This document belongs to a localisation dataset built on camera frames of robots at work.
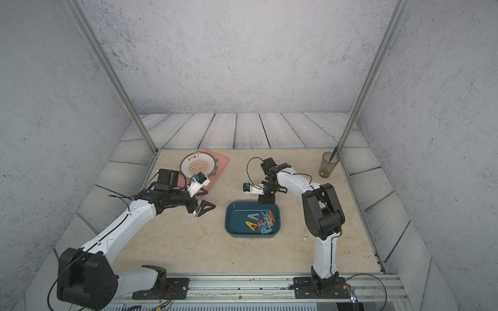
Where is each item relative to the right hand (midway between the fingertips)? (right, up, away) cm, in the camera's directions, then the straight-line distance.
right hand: (263, 197), depth 93 cm
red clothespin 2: (-2, -11, -4) cm, 11 cm away
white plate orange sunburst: (-38, +17, +19) cm, 45 cm away
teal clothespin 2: (+2, -8, -2) cm, 8 cm away
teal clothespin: (0, -13, -6) cm, 15 cm away
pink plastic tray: (-23, +16, +22) cm, 35 cm away
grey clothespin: (-5, -9, -2) cm, 10 cm away
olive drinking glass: (+34, +14, +10) cm, 38 cm away
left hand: (-22, +2, -13) cm, 25 cm away
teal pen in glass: (+37, +21, +8) cm, 43 cm away
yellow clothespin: (-6, -12, -4) cm, 14 cm away
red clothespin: (+4, -8, -2) cm, 9 cm away
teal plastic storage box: (-13, -9, -2) cm, 16 cm away
